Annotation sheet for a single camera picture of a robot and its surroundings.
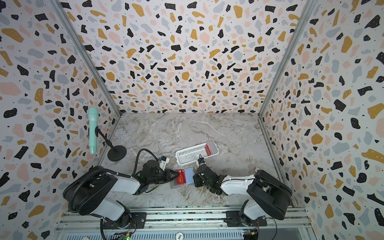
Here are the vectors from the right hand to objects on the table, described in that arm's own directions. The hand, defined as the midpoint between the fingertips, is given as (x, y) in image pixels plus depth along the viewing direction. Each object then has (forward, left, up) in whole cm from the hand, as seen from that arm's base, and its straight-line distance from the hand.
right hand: (196, 177), depth 87 cm
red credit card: (0, +9, 0) cm, 9 cm away
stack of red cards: (+18, -9, +4) cm, 20 cm away
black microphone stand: (+14, +52, +2) cm, 54 cm away
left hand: (+1, +8, +3) cm, 8 cm away
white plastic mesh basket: (+16, +3, -1) cm, 17 cm away
